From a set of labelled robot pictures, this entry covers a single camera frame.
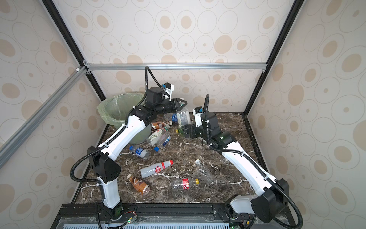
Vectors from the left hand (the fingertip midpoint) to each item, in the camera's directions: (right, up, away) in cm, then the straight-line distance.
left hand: (187, 100), depth 72 cm
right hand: (+1, -13, +3) cm, 13 cm away
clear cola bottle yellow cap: (-2, -45, +6) cm, 45 cm away
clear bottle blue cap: (-17, -23, +31) cm, 42 cm away
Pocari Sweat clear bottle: (-12, -6, +41) cm, 43 cm away
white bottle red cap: (-19, -39, +13) cm, 45 cm away
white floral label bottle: (-23, -21, +25) cm, 40 cm away
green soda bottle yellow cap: (-5, -17, +34) cm, 38 cm away
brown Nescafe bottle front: (-26, -46, +6) cm, 53 cm away
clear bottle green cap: (-2, -9, +6) cm, 11 cm away
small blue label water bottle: (-28, -31, +21) cm, 47 cm away
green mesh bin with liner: (-47, -2, +20) cm, 51 cm away
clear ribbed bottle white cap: (+11, -41, +13) cm, 45 cm away
